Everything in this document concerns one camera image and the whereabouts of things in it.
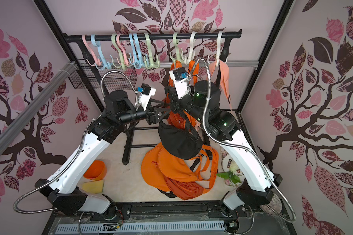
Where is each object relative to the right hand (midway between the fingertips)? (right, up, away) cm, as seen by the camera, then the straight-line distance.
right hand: (169, 85), depth 52 cm
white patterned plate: (+34, -40, +37) cm, 64 cm away
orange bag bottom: (-9, -38, +33) cm, 51 cm away
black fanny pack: (+4, -24, +24) cm, 34 cm away
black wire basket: (-59, +17, +44) cm, 75 cm away
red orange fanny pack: (+6, -50, +24) cm, 55 cm away
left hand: (-2, -8, +8) cm, 12 cm away
